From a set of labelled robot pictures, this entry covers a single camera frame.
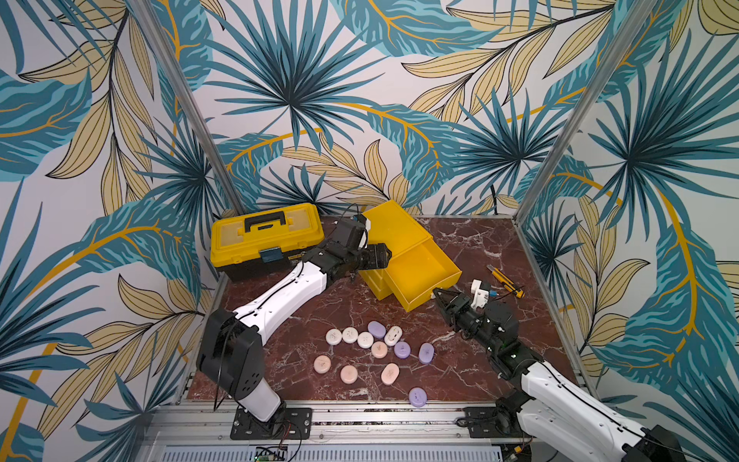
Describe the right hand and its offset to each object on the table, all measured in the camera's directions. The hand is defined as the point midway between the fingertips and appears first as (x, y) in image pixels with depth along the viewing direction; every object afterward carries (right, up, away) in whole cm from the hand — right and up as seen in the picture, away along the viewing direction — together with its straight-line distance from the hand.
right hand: (433, 293), depth 77 cm
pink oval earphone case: (-11, -23, +3) cm, 26 cm away
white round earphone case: (-28, -15, +9) cm, 33 cm away
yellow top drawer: (-4, +5, +7) cm, 9 cm away
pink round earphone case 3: (-23, -23, +4) cm, 33 cm away
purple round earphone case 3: (-4, -27, 0) cm, 28 cm away
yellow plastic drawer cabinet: (-8, +18, +11) cm, 23 cm away
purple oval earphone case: (0, -18, +7) cm, 20 cm away
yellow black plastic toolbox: (-53, +13, +12) cm, 56 cm away
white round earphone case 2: (-23, -14, +11) cm, 29 cm away
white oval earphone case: (-10, -14, +10) cm, 20 cm away
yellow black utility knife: (+31, 0, +24) cm, 39 cm away
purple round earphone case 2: (-7, -18, +7) cm, 21 cm away
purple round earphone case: (-15, -13, +11) cm, 23 cm away
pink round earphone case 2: (-30, -21, +5) cm, 37 cm away
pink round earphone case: (-14, -18, +7) cm, 24 cm away
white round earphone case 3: (-18, -15, +9) cm, 26 cm away
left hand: (-14, +9, +5) cm, 17 cm away
